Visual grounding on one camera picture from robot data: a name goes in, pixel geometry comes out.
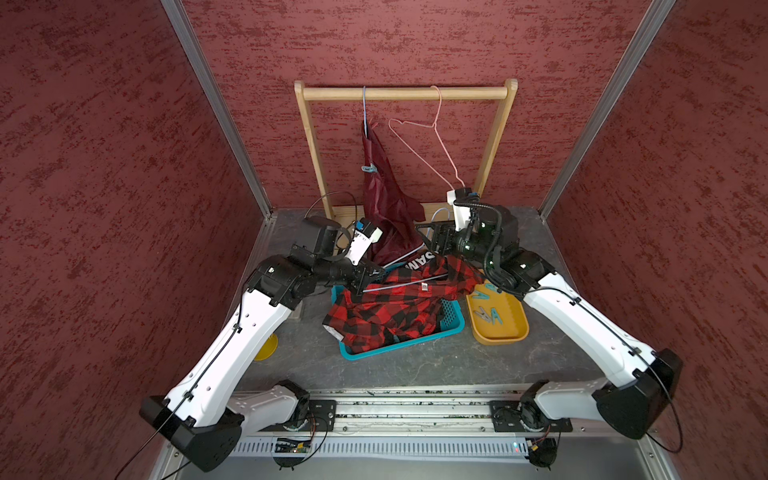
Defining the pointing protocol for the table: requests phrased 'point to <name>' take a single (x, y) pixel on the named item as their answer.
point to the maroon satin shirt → (387, 203)
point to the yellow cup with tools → (269, 349)
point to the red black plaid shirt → (399, 306)
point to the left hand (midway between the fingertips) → (377, 278)
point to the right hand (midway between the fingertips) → (422, 233)
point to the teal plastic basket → (452, 319)
